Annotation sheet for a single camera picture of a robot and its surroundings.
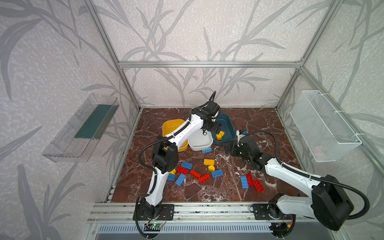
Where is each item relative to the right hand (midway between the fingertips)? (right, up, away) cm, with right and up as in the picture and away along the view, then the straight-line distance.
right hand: (229, 141), depth 87 cm
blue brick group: (+8, -23, -4) cm, 24 cm away
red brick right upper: (+11, -22, -3) cm, 25 cm away
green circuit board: (-40, -40, -15) cm, 59 cm away
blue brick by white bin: (-13, -7, +8) cm, 16 cm away
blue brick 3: (-7, -19, 0) cm, 20 cm away
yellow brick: (-5, +1, +12) cm, 13 cm away
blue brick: (-25, -15, +3) cm, 29 cm away
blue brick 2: (-34, -20, -3) cm, 39 cm away
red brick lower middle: (-15, -21, -4) cm, 26 cm away
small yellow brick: (-10, -16, 0) cm, 19 cm away
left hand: (-8, +10, +4) cm, 13 cm away
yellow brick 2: (-33, -18, -1) cm, 37 cm away
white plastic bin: (-18, -2, +10) cm, 21 cm away
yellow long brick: (-12, -14, +4) cm, 18 cm away
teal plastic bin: (+2, +7, +20) cm, 22 cm away
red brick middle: (-20, -19, -2) cm, 27 cm away
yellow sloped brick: (-2, +3, +15) cm, 16 cm away
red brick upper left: (-28, -17, 0) cm, 33 cm away
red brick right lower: (+15, -24, -6) cm, 28 cm away
